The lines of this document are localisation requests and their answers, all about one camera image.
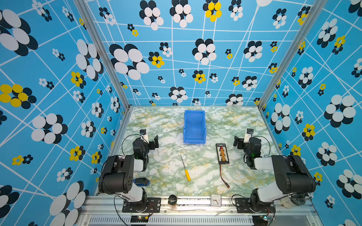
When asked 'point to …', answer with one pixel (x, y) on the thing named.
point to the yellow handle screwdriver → (186, 172)
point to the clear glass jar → (292, 201)
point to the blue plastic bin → (194, 128)
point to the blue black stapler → (141, 181)
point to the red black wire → (222, 179)
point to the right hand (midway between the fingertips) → (245, 136)
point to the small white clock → (216, 200)
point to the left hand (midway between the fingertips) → (152, 135)
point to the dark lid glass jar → (172, 199)
